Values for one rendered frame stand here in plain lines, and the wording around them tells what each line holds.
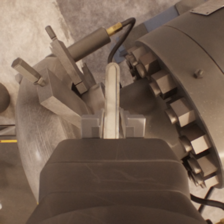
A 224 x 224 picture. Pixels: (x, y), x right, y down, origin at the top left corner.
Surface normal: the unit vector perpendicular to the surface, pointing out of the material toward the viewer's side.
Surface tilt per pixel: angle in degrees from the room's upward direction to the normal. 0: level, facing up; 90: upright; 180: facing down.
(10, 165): 0
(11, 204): 0
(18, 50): 0
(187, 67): 33
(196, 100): 20
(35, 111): 37
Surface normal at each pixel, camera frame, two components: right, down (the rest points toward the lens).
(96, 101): -0.40, -0.57
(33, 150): -0.26, -0.21
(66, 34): -0.03, 0.22
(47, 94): -0.33, -0.39
